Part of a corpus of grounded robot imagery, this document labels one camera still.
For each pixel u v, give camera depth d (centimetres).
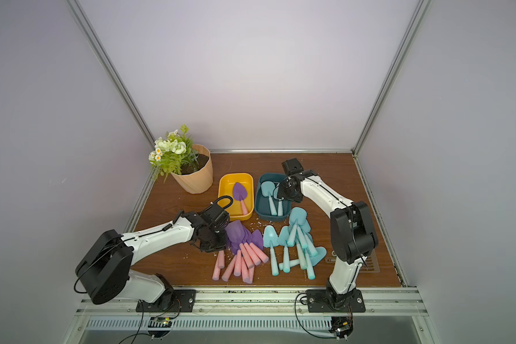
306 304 73
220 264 79
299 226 90
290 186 67
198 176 90
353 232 49
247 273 75
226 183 103
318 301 72
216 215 70
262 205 98
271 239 87
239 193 103
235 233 85
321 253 81
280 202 97
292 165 74
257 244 83
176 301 72
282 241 87
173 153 81
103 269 43
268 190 103
